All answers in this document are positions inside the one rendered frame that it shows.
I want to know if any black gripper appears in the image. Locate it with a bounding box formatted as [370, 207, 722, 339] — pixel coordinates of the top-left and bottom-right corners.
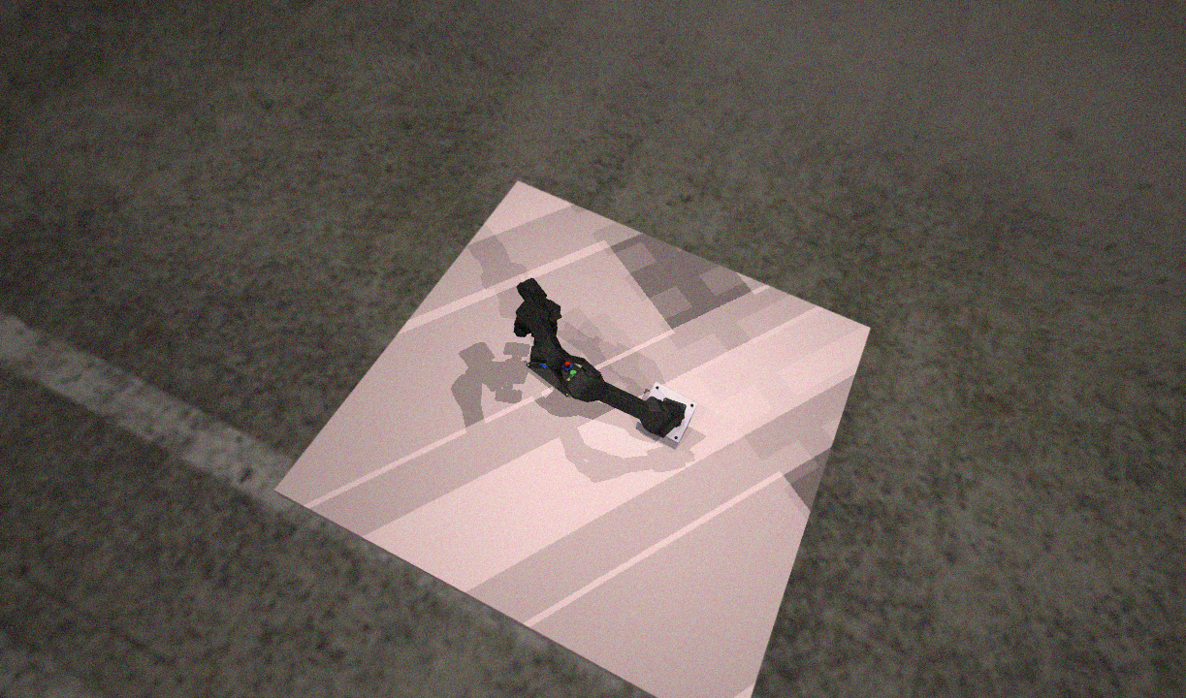
[530, 303, 561, 364]

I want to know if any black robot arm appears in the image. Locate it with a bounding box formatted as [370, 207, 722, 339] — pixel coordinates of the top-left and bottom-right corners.
[514, 278, 686, 438]

